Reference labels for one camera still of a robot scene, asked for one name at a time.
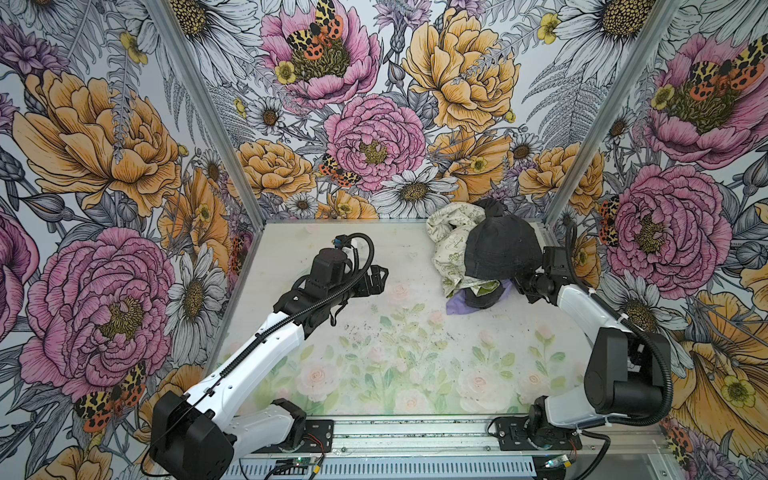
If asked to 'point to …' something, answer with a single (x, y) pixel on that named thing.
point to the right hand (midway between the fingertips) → (508, 282)
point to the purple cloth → (456, 303)
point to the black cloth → (499, 246)
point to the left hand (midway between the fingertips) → (372, 282)
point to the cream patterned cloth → (448, 224)
